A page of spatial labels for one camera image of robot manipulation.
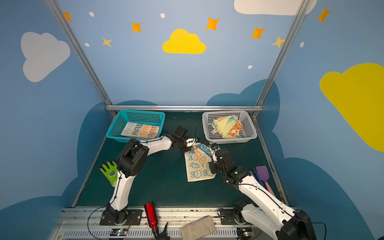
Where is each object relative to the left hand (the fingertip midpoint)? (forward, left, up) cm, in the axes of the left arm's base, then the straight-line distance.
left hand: (192, 143), depth 101 cm
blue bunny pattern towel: (-13, -4, -2) cm, 14 cm away
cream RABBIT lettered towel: (+11, +38, 0) cm, 40 cm away
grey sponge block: (-49, -3, +1) cm, 49 cm away
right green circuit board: (-49, -28, -2) cm, 56 cm away
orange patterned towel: (+12, -32, +5) cm, 35 cm away
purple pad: (-20, -43, -1) cm, 48 cm away
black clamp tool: (-52, +13, -1) cm, 53 cm away
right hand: (-16, -13, +10) cm, 23 cm away
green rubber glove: (-22, +48, +1) cm, 53 cm away
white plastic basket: (+8, -40, +3) cm, 41 cm away
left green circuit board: (-50, +35, -2) cm, 61 cm away
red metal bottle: (-43, +20, +1) cm, 48 cm away
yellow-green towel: (+12, -22, +6) cm, 26 cm away
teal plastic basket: (+16, +54, +5) cm, 56 cm away
